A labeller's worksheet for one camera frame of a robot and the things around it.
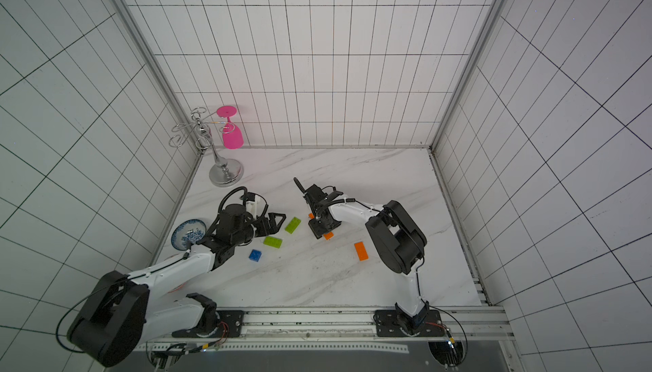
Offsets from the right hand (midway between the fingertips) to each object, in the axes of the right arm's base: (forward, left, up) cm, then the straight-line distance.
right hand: (324, 222), depth 95 cm
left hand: (-5, +17, +8) cm, 19 cm away
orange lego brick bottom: (-6, -2, +3) cm, 7 cm away
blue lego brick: (-15, +23, +3) cm, 27 cm away
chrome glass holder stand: (+21, +46, +3) cm, 51 cm away
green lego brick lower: (-9, +18, +1) cm, 20 cm away
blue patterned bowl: (-9, +49, +4) cm, 50 cm away
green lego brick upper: (-3, +11, +2) cm, 12 cm away
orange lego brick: (+2, +5, +1) cm, 6 cm away
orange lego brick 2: (-10, -14, 0) cm, 18 cm away
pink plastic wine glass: (+29, +40, +18) cm, 52 cm away
